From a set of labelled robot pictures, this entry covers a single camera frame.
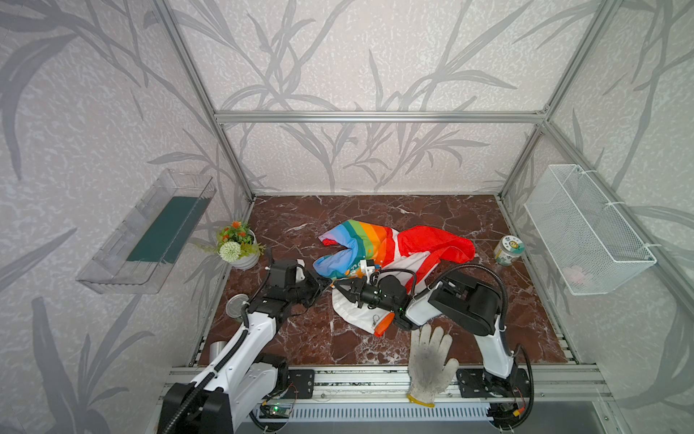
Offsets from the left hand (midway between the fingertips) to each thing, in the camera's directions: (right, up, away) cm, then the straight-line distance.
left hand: (337, 272), depth 81 cm
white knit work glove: (+27, -27, -5) cm, 38 cm away
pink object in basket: (+66, +1, -9) cm, 66 cm away
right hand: (-1, -2, 0) cm, 2 cm away
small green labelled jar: (+59, +6, +12) cm, 61 cm away
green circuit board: (-15, -35, -11) cm, 39 cm away
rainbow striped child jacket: (+12, +4, +18) cm, 22 cm away
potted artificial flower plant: (-33, +8, +5) cm, 34 cm away
